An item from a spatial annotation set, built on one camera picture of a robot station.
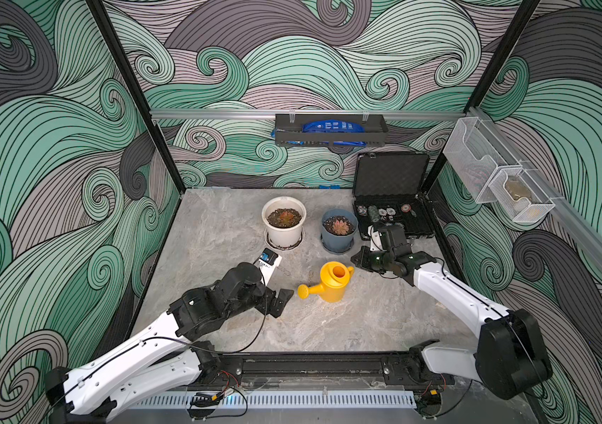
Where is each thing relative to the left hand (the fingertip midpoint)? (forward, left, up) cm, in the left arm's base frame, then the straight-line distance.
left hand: (281, 281), depth 69 cm
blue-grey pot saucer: (+21, -20, -20) cm, 36 cm away
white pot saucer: (+23, +1, -22) cm, 32 cm away
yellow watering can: (+6, -16, -10) cm, 20 cm away
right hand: (+13, -24, -11) cm, 29 cm away
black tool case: (+48, -44, -15) cm, 67 cm away
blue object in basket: (+53, -16, +14) cm, 57 cm away
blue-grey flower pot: (+21, -17, -12) cm, 29 cm away
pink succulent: (+27, -20, -12) cm, 35 cm away
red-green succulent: (+31, +1, -12) cm, 33 cm away
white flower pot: (+27, +1, -18) cm, 32 cm away
